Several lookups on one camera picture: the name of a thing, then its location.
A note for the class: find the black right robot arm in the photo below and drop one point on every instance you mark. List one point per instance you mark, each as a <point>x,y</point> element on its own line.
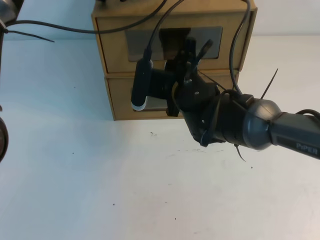
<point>226,116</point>

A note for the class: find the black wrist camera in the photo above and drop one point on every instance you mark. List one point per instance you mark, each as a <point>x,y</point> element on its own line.
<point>148,91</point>

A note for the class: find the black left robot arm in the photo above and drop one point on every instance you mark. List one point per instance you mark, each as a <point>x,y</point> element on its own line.
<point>9,12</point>

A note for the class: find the brown cardboard shoebox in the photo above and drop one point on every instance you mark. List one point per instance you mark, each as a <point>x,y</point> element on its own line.
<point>119,89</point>
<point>228,23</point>

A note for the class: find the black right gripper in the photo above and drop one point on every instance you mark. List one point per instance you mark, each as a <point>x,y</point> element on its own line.
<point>192,95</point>

